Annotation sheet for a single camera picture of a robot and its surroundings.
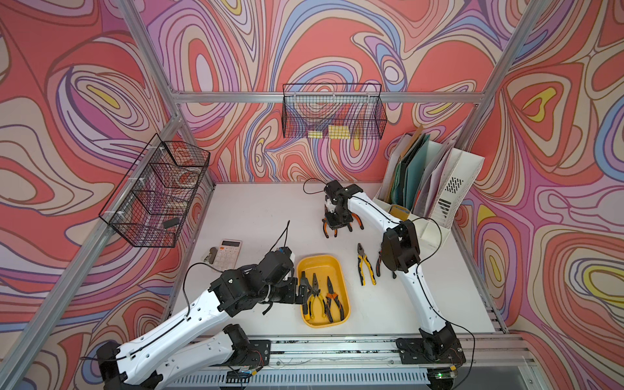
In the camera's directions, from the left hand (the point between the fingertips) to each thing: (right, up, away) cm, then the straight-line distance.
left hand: (304, 293), depth 69 cm
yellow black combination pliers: (+21, +4, +24) cm, 32 cm away
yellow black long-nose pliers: (+4, -5, +15) cm, 17 cm away
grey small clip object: (-37, +6, +24) cm, 45 cm away
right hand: (+12, +15, +31) cm, 37 cm away
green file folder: (+39, +38, +19) cm, 58 cm away
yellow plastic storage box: (+7, +3, +21) cm, 22 cm away
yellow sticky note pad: (+12, +54, +22) cm, 59 cm away
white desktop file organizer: (+44, +34, +17) cm, 58 cm away
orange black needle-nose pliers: (+8, -6, +15) cm, 18 cm away
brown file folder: (+40, +50, +22) cm, 68 cm away
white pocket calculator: (-31, +6, +24) cm, 40 cm away
